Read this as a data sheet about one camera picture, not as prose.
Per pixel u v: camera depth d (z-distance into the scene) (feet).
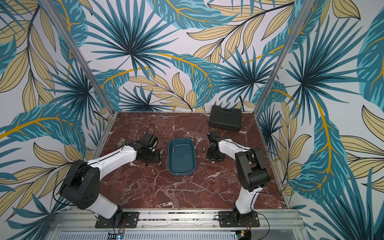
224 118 3.82
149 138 2.36
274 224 2.46
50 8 2.22
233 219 2.40
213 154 2.69
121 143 3.20
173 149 3.20
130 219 2.41
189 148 3.21
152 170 2.89
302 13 2.31
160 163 3.03
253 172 1.60
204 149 3.25
